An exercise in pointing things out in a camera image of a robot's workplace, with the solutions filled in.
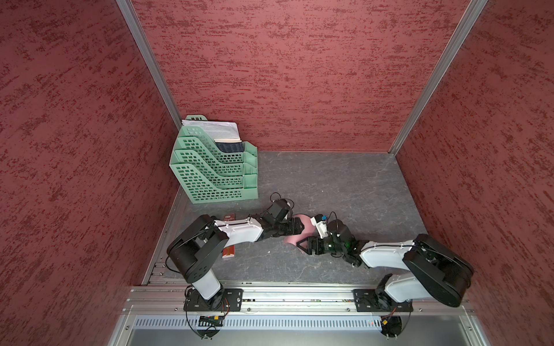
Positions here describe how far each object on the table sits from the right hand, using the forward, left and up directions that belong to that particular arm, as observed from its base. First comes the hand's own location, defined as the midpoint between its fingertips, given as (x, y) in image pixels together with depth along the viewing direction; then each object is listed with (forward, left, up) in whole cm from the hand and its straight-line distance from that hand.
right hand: (302, 248), depth 85 cm
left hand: (+6, +3, 0) cm, 7 cm away
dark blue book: (+46, +33, +14) cm, 58 cm away
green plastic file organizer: (+31, +42, +9) cm, 53 cm away
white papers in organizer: (+45, +37, +25) cm, 63 cm away
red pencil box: (0, +30, -1) cm, 30 cm away
